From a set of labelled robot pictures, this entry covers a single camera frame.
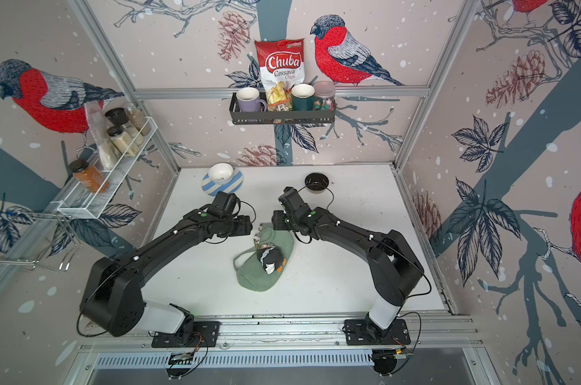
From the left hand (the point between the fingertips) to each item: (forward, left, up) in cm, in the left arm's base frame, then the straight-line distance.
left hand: (249, 221), depth 87 cm
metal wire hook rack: (-12, +46, +21) cm, 52 cm away
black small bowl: (+27, -27, -9) cm, 39 cm away
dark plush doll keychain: (-12, -8, -5) cm, 16 cm away
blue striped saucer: (+26, +23, -13) cm, 37 cm away
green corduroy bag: (-16, -2, -9) cm, 18 cm away
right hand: (+1, -10, +1) cm, 10 cm away
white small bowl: (+33, +20, -9) cm, 40 cm away
